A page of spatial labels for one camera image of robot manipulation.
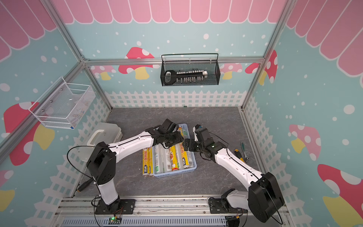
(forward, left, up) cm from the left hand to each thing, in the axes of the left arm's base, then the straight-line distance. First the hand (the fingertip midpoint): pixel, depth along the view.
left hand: (181, 142), depth 87 cm
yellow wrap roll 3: (-11, +19, -8) cm, 24 cm away
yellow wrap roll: (-8, +5, -7) cm, 11 cm away
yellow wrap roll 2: (-6, -2, -3) cm, 7 cm away
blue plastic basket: (-8, -7, -7) cm, 12 cm away
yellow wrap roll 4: (-10, +22, -8) cm, 25 cm away
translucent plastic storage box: (+6, +48, -1) cm, 48 cm away
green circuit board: (-40, +34, -14) cm, 54 cm away
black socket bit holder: (+33, +7, +24) cm, 42 cm away
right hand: (-3, -4, +3) cm, 6 cm away
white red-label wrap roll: (-9, +14, -7) cm, 18 cm away
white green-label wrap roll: (-9, +9, -7) cm, 14 cm away
